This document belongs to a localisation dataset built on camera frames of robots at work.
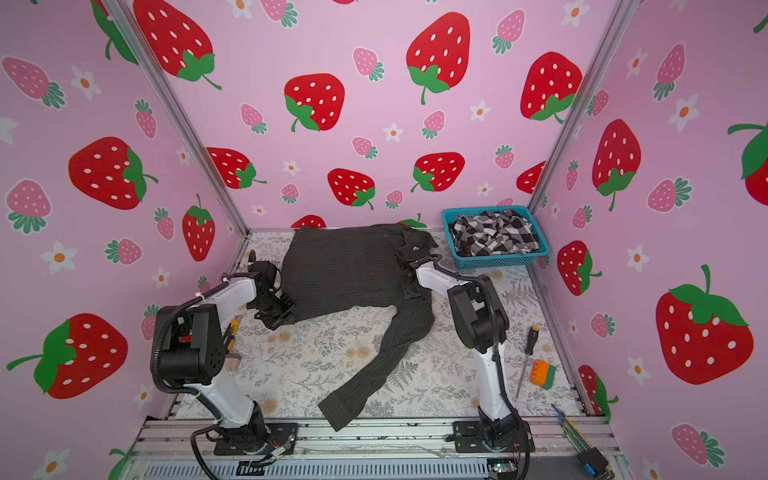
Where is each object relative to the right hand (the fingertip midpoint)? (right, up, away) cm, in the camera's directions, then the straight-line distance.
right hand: (417, 288), depth 103 cm
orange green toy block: (+33, -22, -21) cm, 45 cm away
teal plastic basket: (+29, +10, +1) cm, 31 cm away
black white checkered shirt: (+27, +20, +1) cm, 33 cm away
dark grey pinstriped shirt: (-29, +7, +3) cm, 30 cm away
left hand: (-39, -8, -9) cm, 41 cm away
